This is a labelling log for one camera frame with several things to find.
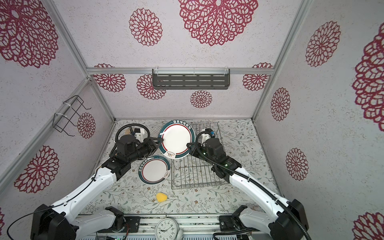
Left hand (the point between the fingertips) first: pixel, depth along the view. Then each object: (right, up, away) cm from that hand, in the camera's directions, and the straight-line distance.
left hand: (163, 143), depth 76 cm
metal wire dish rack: (+15, -18, +14) cm, 27 cm away
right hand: (+12, 0, -4) cm, 13 cm away
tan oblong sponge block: (-33, +6, +34) cm, 47 cm away
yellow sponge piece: (-2, -30, +5) cm, 31 cm away
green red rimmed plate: (-9, -18, +17) cm, 27 cm away
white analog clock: (+3, -39, -7) cm, 40 cm away
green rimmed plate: (+7, +4, 0) cm, 8 cm away
